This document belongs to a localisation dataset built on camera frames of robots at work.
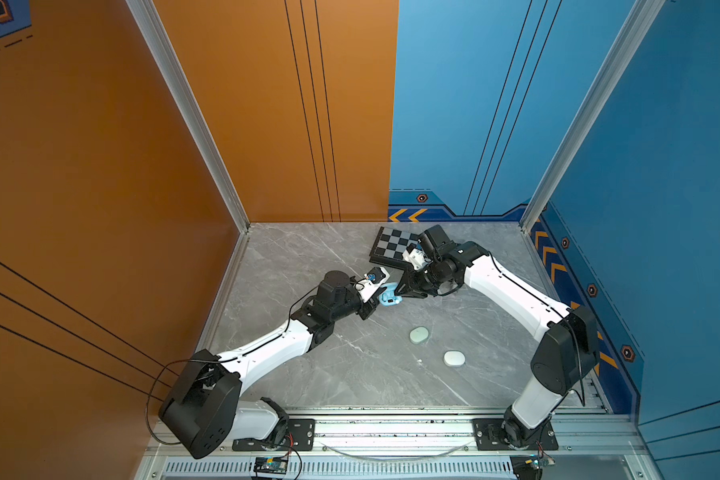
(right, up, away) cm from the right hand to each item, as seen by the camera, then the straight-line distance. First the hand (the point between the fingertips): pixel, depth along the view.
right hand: (394, 292), depth 80 cm
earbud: (+8, -21, +6) cm, 23 cm away
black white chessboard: (+1, +13, +28) cm, 31 cm away
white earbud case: (+8, -14, +8) cm, 18 cm away
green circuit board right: (+33, -39, -10) cm, 52 cm away
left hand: (-3, +2, +1) cm, 4 cm away
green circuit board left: (-31, -41, -8) cm, 52 cm away
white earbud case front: (+18, -20, +5) cm, 27 cm away
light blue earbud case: (-2, -1, 0) cm, 2 cm away
